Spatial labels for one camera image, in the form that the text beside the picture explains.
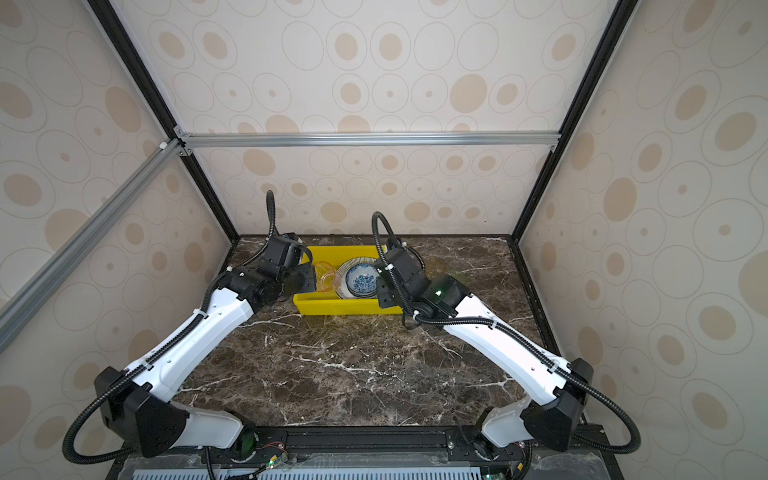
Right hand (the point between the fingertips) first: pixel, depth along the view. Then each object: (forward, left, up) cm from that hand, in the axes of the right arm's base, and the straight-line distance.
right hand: (388, 283), depth 73 cm
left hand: (+6, +18, -2) cm, 19 cm away
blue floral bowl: (+15, +9, -19) cm, 26 cm away
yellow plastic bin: (+8, +19, -20) cm, 28 cm away
